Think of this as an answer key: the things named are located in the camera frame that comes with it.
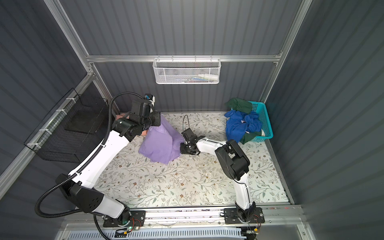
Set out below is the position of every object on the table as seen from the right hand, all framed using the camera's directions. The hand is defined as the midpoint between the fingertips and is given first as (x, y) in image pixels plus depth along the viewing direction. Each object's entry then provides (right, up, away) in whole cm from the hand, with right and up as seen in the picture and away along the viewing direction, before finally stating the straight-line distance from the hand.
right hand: (183, 151), depth 97 cm
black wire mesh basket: (-53, +15, -22) cm, 59 cm away
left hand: (-12, +23, -22) cm, 33 cm away
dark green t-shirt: (+43, +33, +17) cm, 57 cm away
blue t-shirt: (+38, +18, +3) cm, 42 cm away
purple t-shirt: (-13, +6, -6) cm, 15 cm away
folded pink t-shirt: (-51, +25, +18) cm, 59 cm away
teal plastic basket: (+59, +31, +18) cm, 69 cm away
